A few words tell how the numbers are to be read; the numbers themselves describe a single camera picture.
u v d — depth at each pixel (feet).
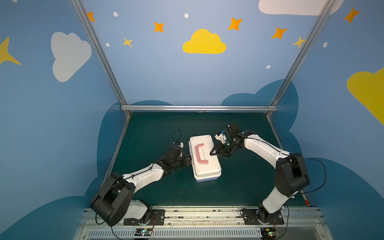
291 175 1.53
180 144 2.70
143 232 2.32
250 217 2.45
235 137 2.22
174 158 2.30
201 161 2.69
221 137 2.63
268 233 2.34
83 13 2.31
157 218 2.44
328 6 2.27
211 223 2.42
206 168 2.63
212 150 2.74
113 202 1.38
